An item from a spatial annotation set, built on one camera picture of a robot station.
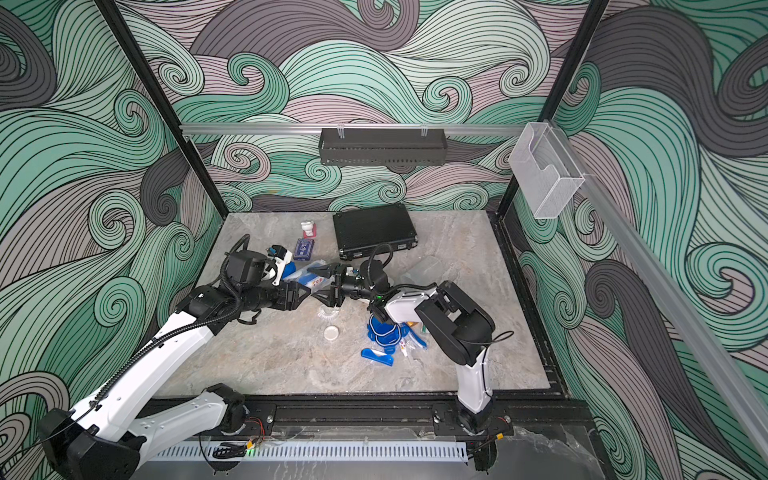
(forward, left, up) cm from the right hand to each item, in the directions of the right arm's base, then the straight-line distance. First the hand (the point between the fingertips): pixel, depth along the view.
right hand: (303, 285), depth 76 cm
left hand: (-1, +1, +1) cm, 1 cm away
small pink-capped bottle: (+34, +7, -15) cm, 38 cm away
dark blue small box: (+26, +8, -17) cm, 32 cm away
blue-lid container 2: (+17, -36, -20) cm, 45 cm away
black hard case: (+34, -12, -18) cm, 40 cm away
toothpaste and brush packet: (-7, -29, -19) cm, 36 cm away
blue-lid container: (+2, +1, +2) cm, 3 cm away
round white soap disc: (-4, -5, -20) cm, 21 cm away
